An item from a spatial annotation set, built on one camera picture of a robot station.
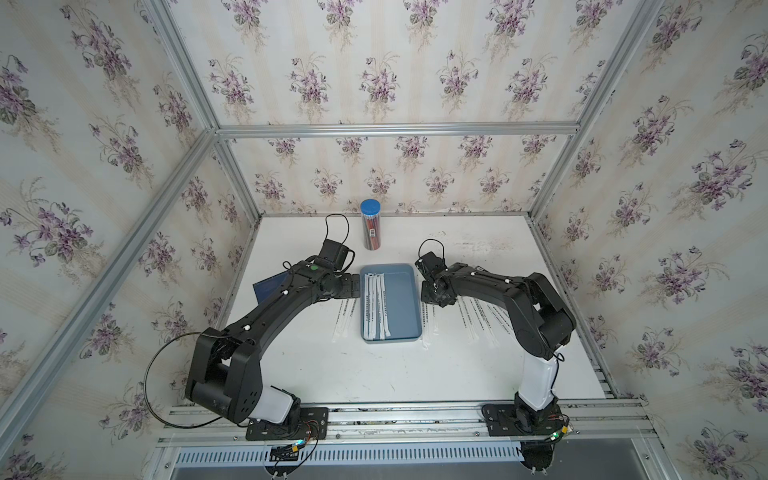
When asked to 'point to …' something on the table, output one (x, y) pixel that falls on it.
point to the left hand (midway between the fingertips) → (346, 289)
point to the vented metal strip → (369, 453)
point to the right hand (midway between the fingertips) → (433, 298)
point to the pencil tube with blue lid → (370, 211)
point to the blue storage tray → (402, 301)
